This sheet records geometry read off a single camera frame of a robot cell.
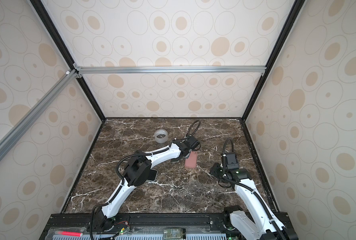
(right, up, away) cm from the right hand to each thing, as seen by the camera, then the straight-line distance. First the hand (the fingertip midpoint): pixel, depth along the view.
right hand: (214, 169), depth 83 cm
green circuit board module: (-21, -25, -16) cm, 36 cm away
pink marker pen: (-69, -27, -13) cm, 75 cm away
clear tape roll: (-33, +18, +26) cm, 46 cm away
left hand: (-15, +10, +15) cm, 23 cm away
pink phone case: (-12, +2, +11) cm, 16 cm away
